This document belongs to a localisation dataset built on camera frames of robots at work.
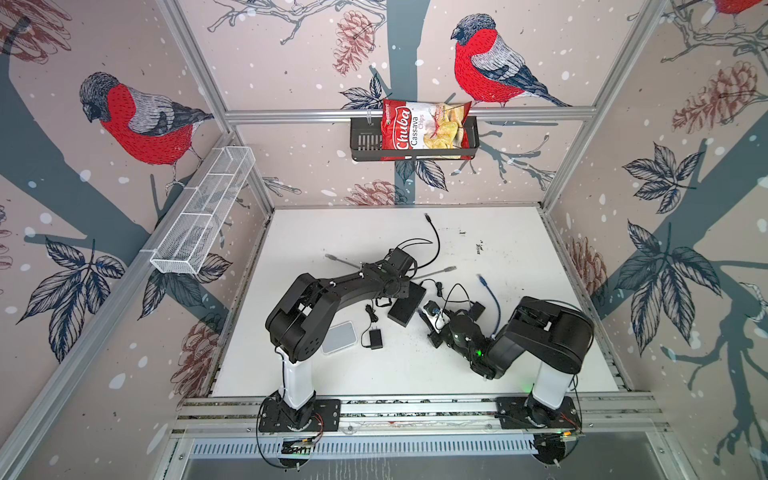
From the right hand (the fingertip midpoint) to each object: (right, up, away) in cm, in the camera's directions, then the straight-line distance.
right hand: (421, 318), depth 89 cm
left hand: (-6, +8, +5) cm, 11 cm away
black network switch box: (-5, +3, +1) cm, 6 cm away
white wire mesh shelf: (-59, +23, -19) cm, 66 cm away
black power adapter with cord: (-14, -4, -4) cm, 15 cm away
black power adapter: (+17, +2, +1) cm, 18 cm away
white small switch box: (-25, -5, -2) cm, 25 cm away
